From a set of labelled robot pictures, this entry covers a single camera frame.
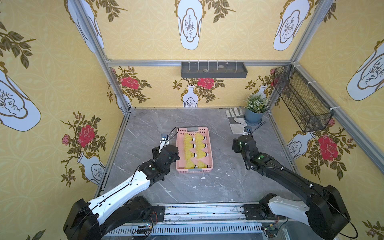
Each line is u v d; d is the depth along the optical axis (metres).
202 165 0.87
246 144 0.62
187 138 0.98
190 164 0.87
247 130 0.73
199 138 1.00
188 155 0.90
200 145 0.96
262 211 0.67
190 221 0.73
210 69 0.92
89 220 0.38
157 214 0.73
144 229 0.72
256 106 1.00
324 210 0.40
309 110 0.83
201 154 0.92
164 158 0.59
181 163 0.91
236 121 1.12
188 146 0.95
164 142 0.68
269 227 0.72
